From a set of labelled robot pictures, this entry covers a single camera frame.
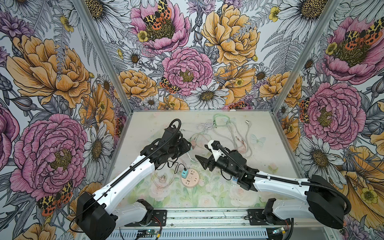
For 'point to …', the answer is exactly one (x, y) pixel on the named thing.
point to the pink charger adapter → (193, 144)
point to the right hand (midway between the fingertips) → (201, 154)
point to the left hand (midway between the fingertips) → (188, 150)
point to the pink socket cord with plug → (162, 179)
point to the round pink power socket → (192, 179)
